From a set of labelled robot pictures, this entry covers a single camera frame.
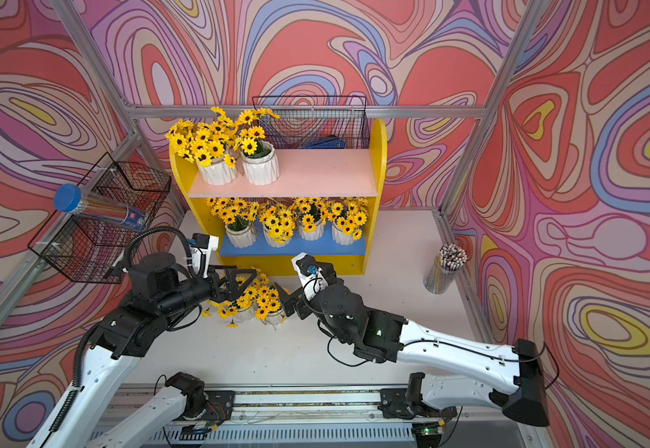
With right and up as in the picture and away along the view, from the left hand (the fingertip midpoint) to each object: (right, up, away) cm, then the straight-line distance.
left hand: (248, 272), depth 64 cm
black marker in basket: (-38, +1, +8) cm, 39 cm away
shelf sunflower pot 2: (+4, +12, +15) cm, 20 cm away
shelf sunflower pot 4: (+24, +14, +16) cm, 33 cm away
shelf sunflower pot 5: (-7, -13, +17) cm, 22 cm away
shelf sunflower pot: (-8, +14, +17) cm, 23 cm away
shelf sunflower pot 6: (+2, -12, +13) cm, 18 cm away
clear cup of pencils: (+54, -2, +21) cm, 58 cm away
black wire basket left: (-46, +5, +10) cm, 47 cm away
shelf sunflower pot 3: (+13, +14, +19) cm, 27 cm away
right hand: (+11, -2, +1) cm, 11 cm away
